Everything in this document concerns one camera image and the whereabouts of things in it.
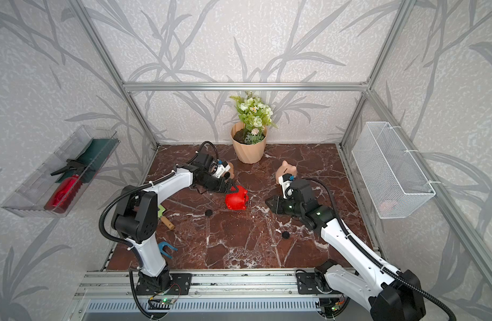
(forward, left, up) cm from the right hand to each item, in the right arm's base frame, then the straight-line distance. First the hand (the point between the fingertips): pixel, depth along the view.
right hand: (266, 200), depth 77 cm
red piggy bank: (+5, +13, -10) cm, 17 cm away
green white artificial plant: (+39, +5, +11) cm, 41 cm away
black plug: (-8, -8, -17) cm, 20 cm away
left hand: (+11, +16, -8) cm, 21 cm away
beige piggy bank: (+23, +17, -12) cm, 31 cm away
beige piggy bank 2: (+22, -10, -8) cm, 25 cm away
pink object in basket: (-5, -43, +3) cm, 44 cm away
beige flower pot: (+31, +9, -6) cm, 33 cm away
